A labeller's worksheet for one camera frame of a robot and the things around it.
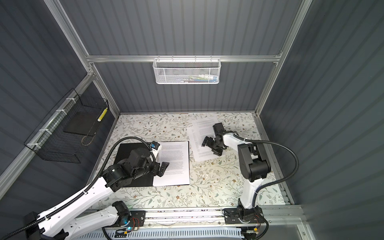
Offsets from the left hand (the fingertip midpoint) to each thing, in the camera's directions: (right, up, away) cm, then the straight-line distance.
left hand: (161, 159), depth 75 cm
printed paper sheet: (+6, -11, +14) cm, 19 cm away
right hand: (+26, +2, +22) cm, 35 cm away
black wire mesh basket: (-47, +13, -2) cm, 49 cm away
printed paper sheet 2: (+23, +16, +39) cm, 48 cm away
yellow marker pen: (-34, +23, +7) cm, 42 cm away
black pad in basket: (-37, +19, -2) cm, 42 cm away
